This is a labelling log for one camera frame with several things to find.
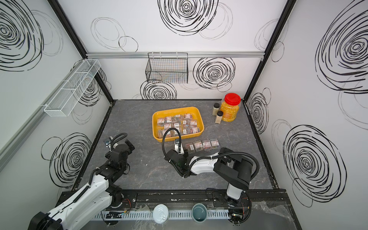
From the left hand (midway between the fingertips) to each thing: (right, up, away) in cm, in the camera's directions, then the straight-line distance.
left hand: (122, 144), depth 83 cm
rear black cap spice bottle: (+60, +23, +22) cm, 68 cm away
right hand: (+31, -7, +5) cm, 32 cm away
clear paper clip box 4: (+40, -4, +8) cm, 41 cm away
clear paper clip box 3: (+45, -3, +8) cm, 46 cm away
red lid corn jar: (+68, +22, +16) cm, 73 cm away
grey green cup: (+44, -31, -13) cm, 55 cm away
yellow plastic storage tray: (+38, +13, +22) cm, 46 cm away
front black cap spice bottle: (+61, +17, +17) cm, 65 cm away
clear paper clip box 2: (+51, -2, +8) cm, 51 cm away
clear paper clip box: (+56, -2, +10) cm, 57 cm away
